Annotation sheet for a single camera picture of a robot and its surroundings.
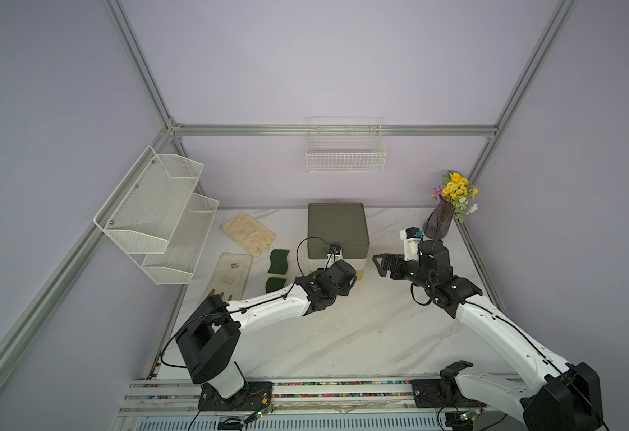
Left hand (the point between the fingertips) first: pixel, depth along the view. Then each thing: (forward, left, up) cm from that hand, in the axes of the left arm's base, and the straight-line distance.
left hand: (337, 276), depth 85 cm
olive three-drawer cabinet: (+15, -2, +9) cm, 18 cm away
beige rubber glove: (+28, +36, -11) cm, 47 cm away
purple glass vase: (+34, -46, -12) cm, 59 cm away
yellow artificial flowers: (+27, -42, +14) cm, 52 cm away
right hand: (+2, -15, +7) cm, 16 cm away
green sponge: (+10, +21, -10) cm, 25 cm away
